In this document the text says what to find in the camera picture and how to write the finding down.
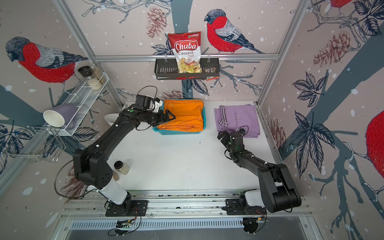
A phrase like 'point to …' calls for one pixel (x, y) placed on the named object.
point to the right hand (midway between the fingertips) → (221, 134)
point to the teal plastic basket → (162, 132)
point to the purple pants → (234, 117)
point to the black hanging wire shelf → (167, 69)
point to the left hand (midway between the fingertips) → (172, 115)
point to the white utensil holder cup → (111, 118)
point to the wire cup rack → (53, 149)
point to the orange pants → (188, 115)
